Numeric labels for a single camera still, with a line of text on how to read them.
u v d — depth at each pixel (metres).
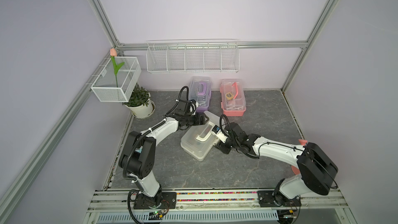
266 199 0.74
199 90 1.12
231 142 0.73
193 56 0.98
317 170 0.43
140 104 0.94
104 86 0.73
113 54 0.85
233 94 1.08
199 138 0.81
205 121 0.85
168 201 0.74
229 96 1.08
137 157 0.46
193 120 0.80
